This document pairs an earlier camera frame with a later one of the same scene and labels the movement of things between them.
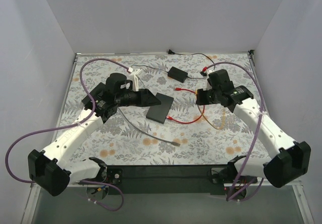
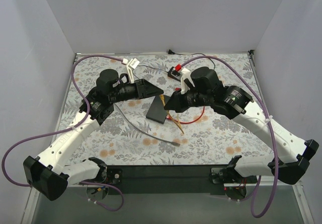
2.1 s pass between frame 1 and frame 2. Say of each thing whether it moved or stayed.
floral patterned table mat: stayed
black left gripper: moved
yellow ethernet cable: moved
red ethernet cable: stayed
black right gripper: moved
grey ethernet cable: stayed
